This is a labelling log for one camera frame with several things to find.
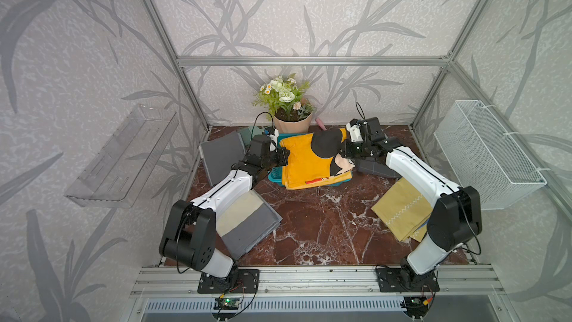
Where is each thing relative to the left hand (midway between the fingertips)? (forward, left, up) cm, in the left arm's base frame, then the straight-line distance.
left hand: (289, 150), depth 87 cm
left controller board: (-48, +19, -19) cm, 55 cm away
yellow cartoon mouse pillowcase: (-1, -11, -3) cm, 11 cm away
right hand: (+1, -19, +1) cm, 19 cm away
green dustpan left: (+27, +24, -20) cm, 41 cm away
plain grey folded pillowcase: (+11, +35, -18) cm, 41 cm away
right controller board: (-48, -42, -20) cm, 67 cm away
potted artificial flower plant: (+18, +3, +12) cm, 22 cm away
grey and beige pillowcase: (-21, +18, -18) cm, 33 cm away
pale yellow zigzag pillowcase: (-17, -47, -16) cm, 53 cm away
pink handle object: (+31, -15, -16) cm, 38 cm away
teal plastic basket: (-7, +5, -9) cm, 12 cm away
